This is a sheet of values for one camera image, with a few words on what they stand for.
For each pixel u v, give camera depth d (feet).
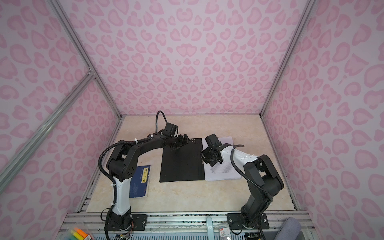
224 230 2.27
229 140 3.41
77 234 2.29
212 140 2.44
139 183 2.80
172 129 2.69
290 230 2.23
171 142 2.78
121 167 1.79
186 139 3.01
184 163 3.04
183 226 2.37
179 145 2.97
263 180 1.51
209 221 2.28
